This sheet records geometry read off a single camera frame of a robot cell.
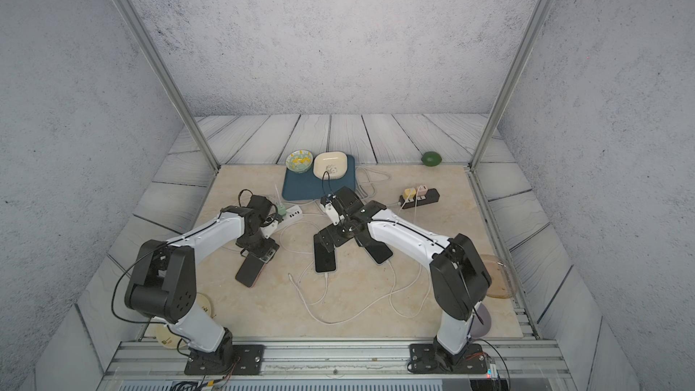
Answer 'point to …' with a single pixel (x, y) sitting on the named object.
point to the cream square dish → (330, 166)
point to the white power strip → (292, 214)
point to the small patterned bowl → (299, 161)
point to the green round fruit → (431, 158)
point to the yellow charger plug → (409, 192)
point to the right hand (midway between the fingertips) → (335, 233)
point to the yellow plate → (166, 338)
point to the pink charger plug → (423, 190)
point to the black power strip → (433, 195)
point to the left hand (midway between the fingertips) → (265, 250)
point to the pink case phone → (250, 271)
